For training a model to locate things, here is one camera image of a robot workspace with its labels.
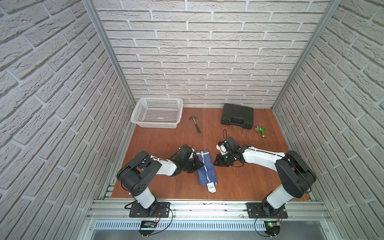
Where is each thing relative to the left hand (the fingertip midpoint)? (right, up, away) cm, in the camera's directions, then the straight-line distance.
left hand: (206, 163), depth 88 cm
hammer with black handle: (-6, +21, +21) cm, 30 cm away
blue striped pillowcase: (0, -5, -4) cm, 7 cm away
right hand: (+6, -1, +1) cm, 6 cm away
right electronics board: (+31, -26, -17) cm, 44 cm away
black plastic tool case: (+25, +30, +23) cm, 45 cm away
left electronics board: (-29, -24, -18) cm, 42 cm away
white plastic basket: (-35, +32, +19) cm, 51 cm away
